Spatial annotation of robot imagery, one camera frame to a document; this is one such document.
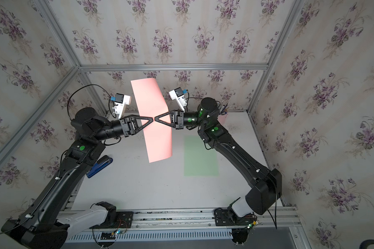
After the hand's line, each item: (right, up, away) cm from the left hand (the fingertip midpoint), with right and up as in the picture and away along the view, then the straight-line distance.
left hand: (152, 123), depth 54 cm
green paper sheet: (+19, -23, +39) cm, 49 cm away
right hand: (+3, 0, 0) cm, 3 cm away
